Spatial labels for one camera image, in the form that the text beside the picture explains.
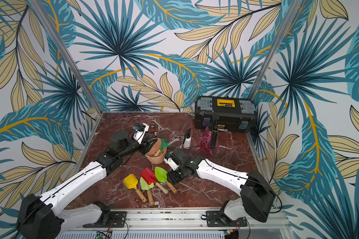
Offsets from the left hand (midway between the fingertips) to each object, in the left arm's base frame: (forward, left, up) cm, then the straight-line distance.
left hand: (153, 138), depth 76 cm
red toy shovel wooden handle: (-10, +4, -24) cm, 26 cm away
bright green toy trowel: (-11, -3, -24) cm, 26 cm away
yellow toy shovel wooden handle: (-15, +13, -22) cm, 30 cm away
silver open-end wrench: (+32, +7, -23) cm, 40 cm away
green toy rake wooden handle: (+4, -4, -12) cm, 13 cm away
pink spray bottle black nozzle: (+9, -33, -9) cm, 35 cm away
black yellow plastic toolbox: (+24, -49, -5) cm, 55 cm away
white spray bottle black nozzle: (+8, -18, -14) cm, 24 cm away
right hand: (-18, -7, -16) cm, 25 cm away
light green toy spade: (-17, +5, -23) cm, 29 cm away
